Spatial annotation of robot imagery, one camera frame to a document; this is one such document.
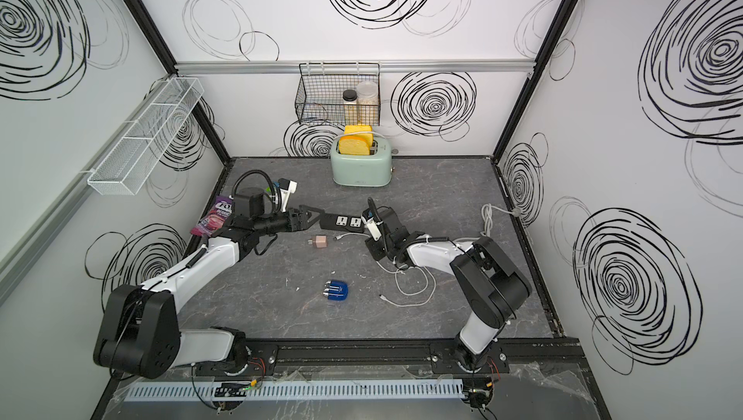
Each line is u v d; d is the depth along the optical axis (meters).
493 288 0.46
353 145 0.97
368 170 1.05
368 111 0.87
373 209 0.79
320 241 0.92
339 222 0.97
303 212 0.74
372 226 0.83
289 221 0.73
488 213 0.98
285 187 0.76
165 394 0.69
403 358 0.75
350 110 0.86
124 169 0.71
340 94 0.89
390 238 0.72
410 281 0.87
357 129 1.01
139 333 0.41
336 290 0.83
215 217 0.99
